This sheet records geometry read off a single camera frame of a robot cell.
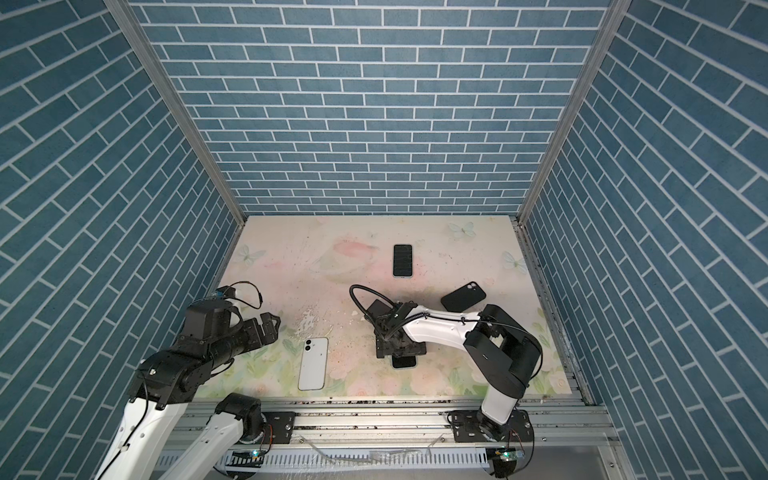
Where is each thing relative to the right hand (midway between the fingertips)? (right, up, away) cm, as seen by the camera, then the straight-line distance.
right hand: (391, 349), depth 87 cm
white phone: (-22, -4, -2) cm, 23 cm away
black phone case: (+24, +13, +12) cm, 30 cm away
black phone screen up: (+3, -3, -3) cm, 5 cm away
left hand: (-30, +12, -16) cm, 36 cm away
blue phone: (+3, +25, +22) cm, 34 cm away
